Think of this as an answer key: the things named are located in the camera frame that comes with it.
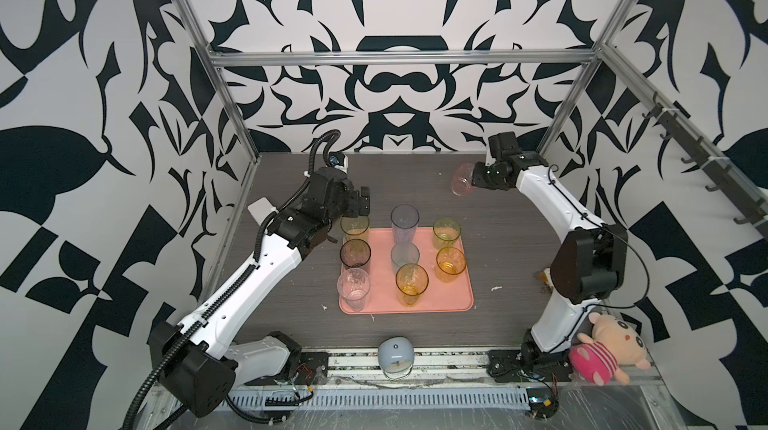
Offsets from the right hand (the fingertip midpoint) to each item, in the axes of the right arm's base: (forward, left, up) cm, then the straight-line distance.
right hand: (482, 173), depth 91 cm
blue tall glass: (-9, +23, -10) cm, 27 cm away
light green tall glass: (-12, +38, -9) cm, 41 cm away
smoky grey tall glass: (-23, +37, -4) cm, 44 cm away
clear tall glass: (-29, +38, -12) cm, 49 cm away
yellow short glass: (-21, +10, -15) cm, 28 cm away
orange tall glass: (-28, +22, -10) cm, 37 cm away
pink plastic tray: (-30, +14, -17) cm, 37 cm away
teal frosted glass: (-19, +24, -12) cm, 33 cm away
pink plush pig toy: (-44, -25, -12) cm, 52 cm away
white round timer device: (-46, +27, -9) cm, 54 cm away
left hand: (-12, +37, +12) cm, 41 cm away
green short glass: (-11, +10, -16) cm, 22 cm away
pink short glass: (+3, +4, -7) cm, 9 cm away
